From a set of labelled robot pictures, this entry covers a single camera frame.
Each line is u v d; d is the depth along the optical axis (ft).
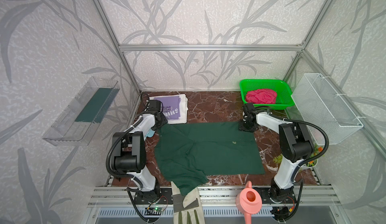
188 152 2.85
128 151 1.54
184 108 3.54
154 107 2.47
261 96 3.66
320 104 2.23
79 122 2.14
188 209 2.29
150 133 3.08
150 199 2.23
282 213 2.40
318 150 2.29
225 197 2.47
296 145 1.65
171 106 3.44
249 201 2.05
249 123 2.66
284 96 3.74
